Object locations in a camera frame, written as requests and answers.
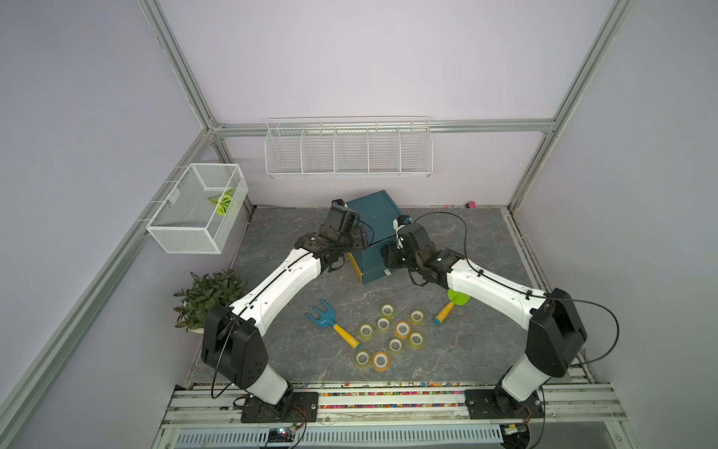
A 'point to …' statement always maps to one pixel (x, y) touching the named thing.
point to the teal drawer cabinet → (378, 213)
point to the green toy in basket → (224, 202)
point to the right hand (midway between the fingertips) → (385, 248)
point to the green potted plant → (204, 292)
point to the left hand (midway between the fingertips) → (357, 237)
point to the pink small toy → (471, 205)
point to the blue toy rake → (327, 319)
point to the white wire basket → (198, 215)
